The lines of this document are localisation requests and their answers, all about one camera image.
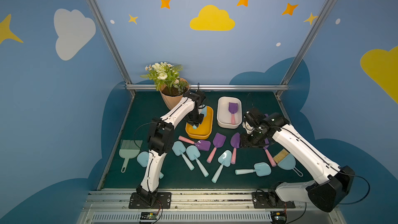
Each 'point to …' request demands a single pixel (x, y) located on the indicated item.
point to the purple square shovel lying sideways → (203, 145)
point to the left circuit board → (148, 215)
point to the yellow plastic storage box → (204, 129)
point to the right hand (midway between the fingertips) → (245, 144)
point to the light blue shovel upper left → (178, 148)
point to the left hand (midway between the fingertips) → (196, 122)
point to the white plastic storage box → (224, 116)
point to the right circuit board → (278, 217)
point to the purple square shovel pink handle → (218, 141)
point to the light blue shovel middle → (193, 153)
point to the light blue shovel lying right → (262, 169)
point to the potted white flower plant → (171, 87)
